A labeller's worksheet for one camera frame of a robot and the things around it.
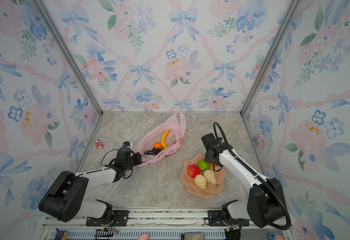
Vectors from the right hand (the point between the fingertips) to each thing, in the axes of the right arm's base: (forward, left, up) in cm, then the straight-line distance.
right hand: (213, 158), depth 85 cm
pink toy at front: (-36, +35, -6) cm, 51 cm away
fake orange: (-9, +1, +8) cm, 12 cm away
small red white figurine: (+11, +72, -5) cm, 73 cm away
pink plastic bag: (+15, +23, -3) cm, 28 cm away
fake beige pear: (-9, +2, -3) cm, 10 cm away
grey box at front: (-36, +12, -5) cm, 38 cm away
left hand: (+5, +42, -4) cm, 43 cm away
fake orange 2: (+12, +34, -5) cm, 36 cm away
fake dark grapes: (+7, +35, -4) cm, 36 cm away
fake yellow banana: (+18, +31, -7) cm, 36 cm away
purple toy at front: (-37, +72, -3) cm, 81 cm away
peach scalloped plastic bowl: (-15, +2, -6) cm, 17 cm away
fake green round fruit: (-3, +6, -2) cm, 7 cm away
